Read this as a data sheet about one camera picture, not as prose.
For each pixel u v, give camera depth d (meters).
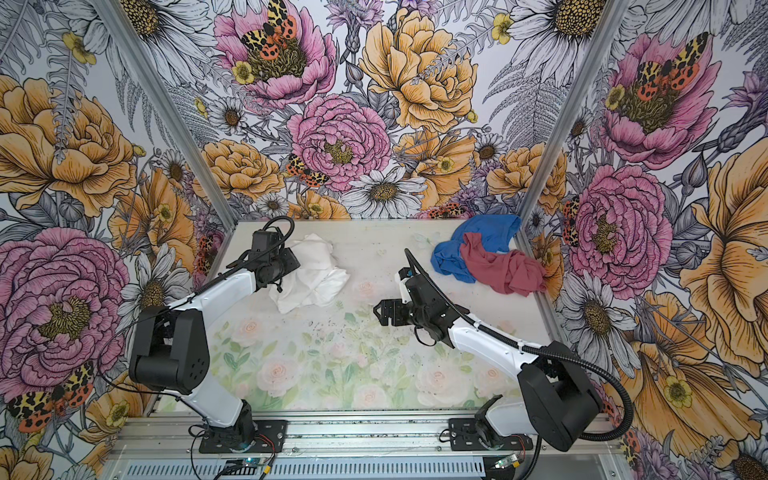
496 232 1.14
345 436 0.76
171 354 0.46
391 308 0.76
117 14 0.72
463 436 0.73
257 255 0.73
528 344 0.47
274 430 0.76
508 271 1.03
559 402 0.42
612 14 0.72
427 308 0.66
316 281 0.97
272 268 0.76
